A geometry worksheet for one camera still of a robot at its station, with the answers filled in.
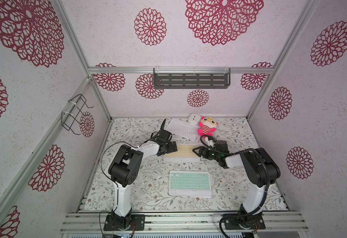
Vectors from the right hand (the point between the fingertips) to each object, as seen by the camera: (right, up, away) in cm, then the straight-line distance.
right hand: (194, 150), depth 97 cm
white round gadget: (+3, +22, +19) cm, 29 cm away
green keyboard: (-5, -18, -11) cm, 22 cm away
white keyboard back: (-7, +15, +17) cm, 23 cm away
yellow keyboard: (-6, -2, +3) cm, 7 cm away
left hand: (-15, 0, +3) cm, 15 cm away
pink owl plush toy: (+10, +16, +10) cm, 21 cm away
